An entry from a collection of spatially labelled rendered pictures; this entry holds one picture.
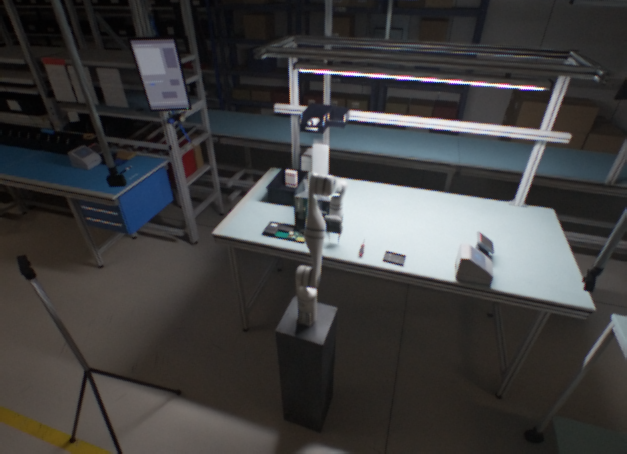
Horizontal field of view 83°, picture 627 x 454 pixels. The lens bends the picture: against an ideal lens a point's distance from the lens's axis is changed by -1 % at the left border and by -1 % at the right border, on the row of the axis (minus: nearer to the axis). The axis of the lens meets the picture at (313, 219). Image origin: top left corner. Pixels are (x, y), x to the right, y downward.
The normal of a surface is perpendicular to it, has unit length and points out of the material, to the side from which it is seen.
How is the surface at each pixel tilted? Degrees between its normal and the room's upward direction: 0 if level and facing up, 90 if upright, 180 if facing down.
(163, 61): 101
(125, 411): 0
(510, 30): 90
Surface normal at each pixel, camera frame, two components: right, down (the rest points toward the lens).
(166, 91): 0.13, 0.71
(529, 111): -0.29, 0.54
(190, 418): 0.00, -0.82
